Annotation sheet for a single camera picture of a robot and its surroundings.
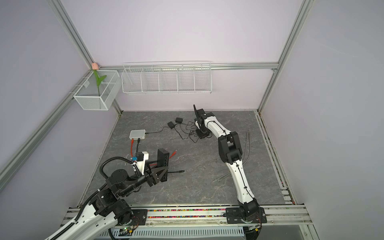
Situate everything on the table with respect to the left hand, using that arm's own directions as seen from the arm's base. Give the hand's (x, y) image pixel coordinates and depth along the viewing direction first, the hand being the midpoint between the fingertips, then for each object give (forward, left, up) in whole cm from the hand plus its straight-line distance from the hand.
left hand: (164, 167), depth 69 cm
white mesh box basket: (+36, +41, +14) cm, 56 cm away
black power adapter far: (+47, -4, -21) cm, 52 cm away
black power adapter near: (+41, +1, -20) cm, 46 cm away
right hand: (+31, -22, -21) cm, 44 cm away
